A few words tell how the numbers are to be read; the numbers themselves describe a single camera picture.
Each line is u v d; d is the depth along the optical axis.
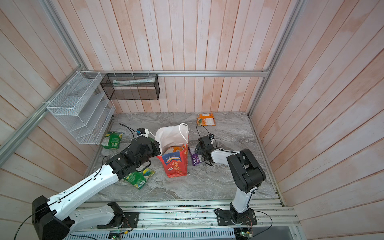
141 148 0.54
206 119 1.14
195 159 0.93
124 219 0.72
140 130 0.66
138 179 0.84
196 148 0.92
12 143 0.53
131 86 1.03
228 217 0.73
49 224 0.37
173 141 0.95
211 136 0.87
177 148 0.92
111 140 1.01
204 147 0.76
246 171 0.50
